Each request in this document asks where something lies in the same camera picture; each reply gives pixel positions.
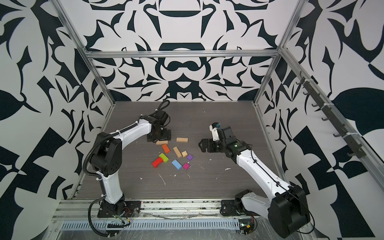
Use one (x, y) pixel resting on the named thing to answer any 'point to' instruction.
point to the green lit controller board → (245, 222)
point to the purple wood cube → (189, 157)
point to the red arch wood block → (156, 163)
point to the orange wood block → (166, 148)
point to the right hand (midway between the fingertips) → (206, 143)
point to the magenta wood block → (186, 166)
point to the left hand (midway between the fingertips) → (164, 135)
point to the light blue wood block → (175, 163)
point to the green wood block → (164, 157)
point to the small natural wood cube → (184, 153)
